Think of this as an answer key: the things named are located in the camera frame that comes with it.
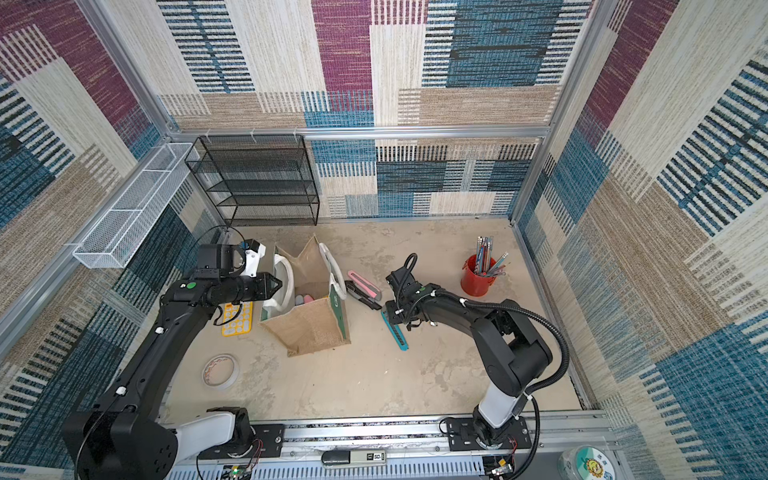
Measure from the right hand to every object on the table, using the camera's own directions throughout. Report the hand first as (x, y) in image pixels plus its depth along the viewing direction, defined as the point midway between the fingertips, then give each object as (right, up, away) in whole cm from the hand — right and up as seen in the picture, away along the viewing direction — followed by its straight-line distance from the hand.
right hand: (401, 316), depth 93 cm
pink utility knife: (-10, +8, +7) cm, 15 cm away
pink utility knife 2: (-30, +5, +4) cm, 30 cm away
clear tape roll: (-50, -13, -8) cm, 53 cm away
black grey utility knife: (-12, +5, +5) cm, 14 cm away
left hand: (-33, +12, -13) cm, 37 cm away
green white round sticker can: (+38, -24, -29) cm, 53 cm away
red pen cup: (+23, +9, +7) cm, 26 cm away
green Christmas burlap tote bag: (-24, +5, -18) cm, 30 cm away
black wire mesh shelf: (-51, +45, +17) cm, 70 cm away
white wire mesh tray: (-67, +27, -18) cm, 75 cm away
